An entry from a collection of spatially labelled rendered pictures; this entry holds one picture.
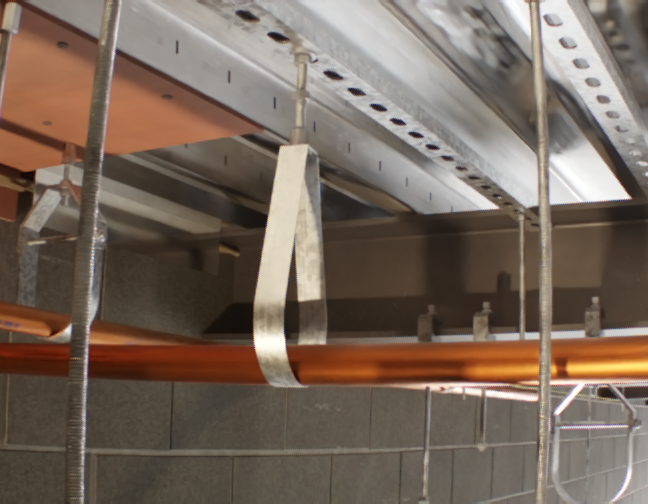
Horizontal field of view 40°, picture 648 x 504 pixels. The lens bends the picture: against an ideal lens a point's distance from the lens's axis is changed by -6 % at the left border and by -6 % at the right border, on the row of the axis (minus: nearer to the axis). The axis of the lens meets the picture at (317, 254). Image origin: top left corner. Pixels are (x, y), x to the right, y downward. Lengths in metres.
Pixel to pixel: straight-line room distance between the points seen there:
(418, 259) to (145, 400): 0.54
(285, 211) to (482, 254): 0.86
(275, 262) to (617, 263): 0.88
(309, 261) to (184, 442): 0.91
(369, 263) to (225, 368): 0.91
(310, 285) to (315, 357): 0.10
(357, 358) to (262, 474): 1.20
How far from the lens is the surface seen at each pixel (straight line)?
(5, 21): 0.82
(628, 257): 1.54
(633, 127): 1.06
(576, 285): 1.55
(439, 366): 0.72
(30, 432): 1.41
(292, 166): 0.80
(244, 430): 1.87
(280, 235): 0.77
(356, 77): 0.91
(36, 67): 0.97
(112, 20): 0.47
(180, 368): 0.84
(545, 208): 0.67
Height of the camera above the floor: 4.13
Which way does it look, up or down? 10 degrees up
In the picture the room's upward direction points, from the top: 2 degrees clockwise
